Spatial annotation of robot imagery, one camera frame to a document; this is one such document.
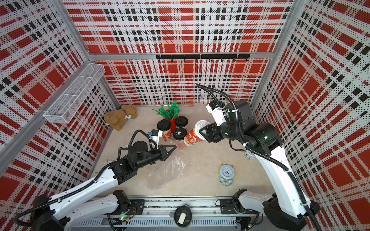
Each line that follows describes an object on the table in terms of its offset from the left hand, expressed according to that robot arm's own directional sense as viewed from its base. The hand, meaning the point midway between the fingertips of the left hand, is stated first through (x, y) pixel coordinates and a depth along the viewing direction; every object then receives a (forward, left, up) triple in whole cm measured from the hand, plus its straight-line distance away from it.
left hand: (178, 147), depth 71 cm
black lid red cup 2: (+18, +10, -6) cm, 21 cm away
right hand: (0, -14, +15) cm, 21 cm away
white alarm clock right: (+5, -43, -20) cm, 47 cm away
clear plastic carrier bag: (-11, +5, -5) cm, 13 cm away
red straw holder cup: (+21, +6, -10) cm, 24 cm away
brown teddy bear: (+29, +46, -13) cm, 56 cm away
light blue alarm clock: (-6, -27, -20) cm, 34 cm away
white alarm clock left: (-16, +24, +12) cm, 31 cm away
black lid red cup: (+11, +1, -6) cm, 13 cm away
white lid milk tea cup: (-1, -8, +12) cm, 15 cm away
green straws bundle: (+33, +8, -9) cm, 35 cm away
